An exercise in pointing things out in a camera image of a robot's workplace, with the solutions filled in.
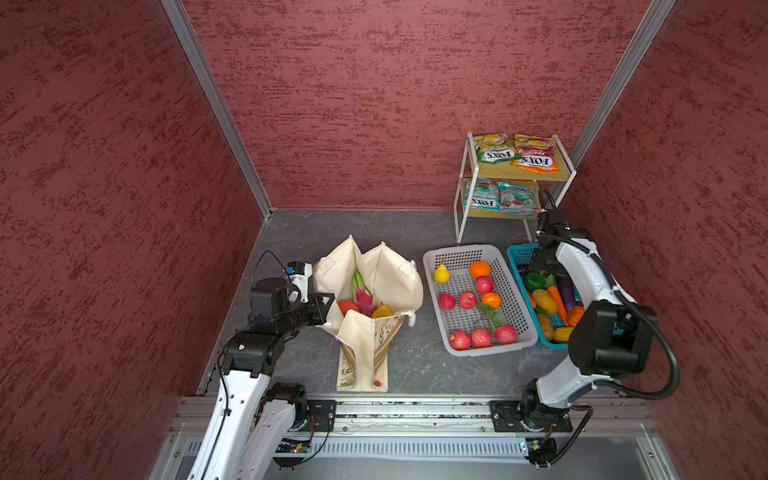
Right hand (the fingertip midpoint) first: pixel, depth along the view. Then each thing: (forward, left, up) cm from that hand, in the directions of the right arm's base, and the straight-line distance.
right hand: (555, 274), depth 85 cm
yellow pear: (+8, +31, -10) cm, 34 cm away
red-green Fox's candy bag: (+27, +4, +5) cm, 28 cm away
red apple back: (+3, +18, -9) cm, 21 cm away
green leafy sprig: (-8, +17, -12) cm, 22 cm away
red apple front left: (-15, +30, -8) cm, 34 cm away
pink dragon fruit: (-4, +56, -5) cm, 57 cm away
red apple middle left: (-3, +31, -9) cm, 33 cm away
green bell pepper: (+4, +1, -10) cm, 10 cm away
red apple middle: (-2, +24, -10) cm, 26 cm away
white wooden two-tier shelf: (+24, +24, +21) cm, 40 cm away
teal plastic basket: (+13, +3, -9) cm, 16 cm away
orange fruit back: (+8, +19, -9) cm, 22 cm away
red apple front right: (-14, +16, -9) cm, 23 cm away
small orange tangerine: (-3, +17, -9) cm, 19 cm away
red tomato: (-6, +61, -2) cm, 62 cm away
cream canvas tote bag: (-19, +55, +4) cm, 58 cm away
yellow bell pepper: (-3, +1, -9) cm, 10 cm away
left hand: (-10, +63, +6) cm, 64 cm away
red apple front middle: (-15, +23, -8) cm, 29 cm away
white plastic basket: (+12, +26, -8) cm, 29 cm away
